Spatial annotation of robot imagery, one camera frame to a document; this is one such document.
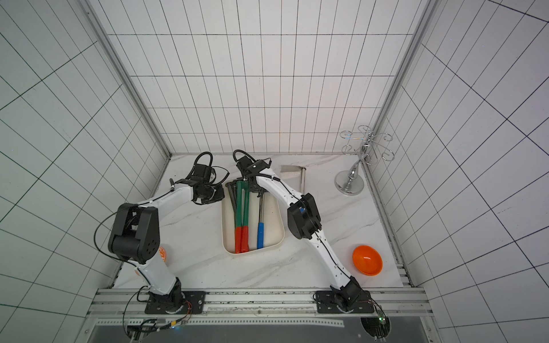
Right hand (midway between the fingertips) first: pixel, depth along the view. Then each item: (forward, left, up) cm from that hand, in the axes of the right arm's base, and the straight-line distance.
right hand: (263, 183), depth 101 cm
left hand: (-10, +17, 0) cm, 20 cm away
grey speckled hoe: (-3, +15, +1) cm, 15 cm away
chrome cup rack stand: (+6, -44, -5) cm, 45 cm away
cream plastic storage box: (-18, -7, -4) cm, 19 cm away
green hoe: (-26, +4, +1) cm, 27 cm away
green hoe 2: (-20, +8, +1) cm, 21 cm away
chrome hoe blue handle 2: (+11, -14, -4) cm, 19 cm away
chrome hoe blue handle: (-21, -1, -1) cm, 21 cm away
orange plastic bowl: (-32, -44, -4) cm, 55 cm away
